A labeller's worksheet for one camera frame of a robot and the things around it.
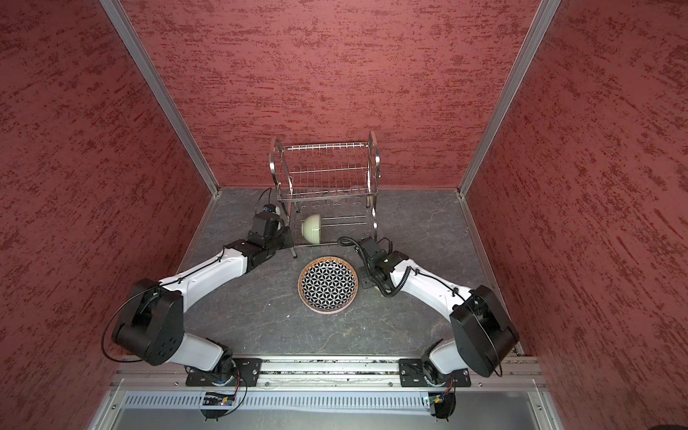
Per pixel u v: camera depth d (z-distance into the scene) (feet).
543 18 2.37
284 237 2.67
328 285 2.94
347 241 2.26
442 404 2.36
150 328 1.41
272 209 2.67
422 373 2.19
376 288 2.54
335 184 3.43
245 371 2.44
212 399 2.38
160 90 2.86
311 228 2.97
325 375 2.48
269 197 3.96
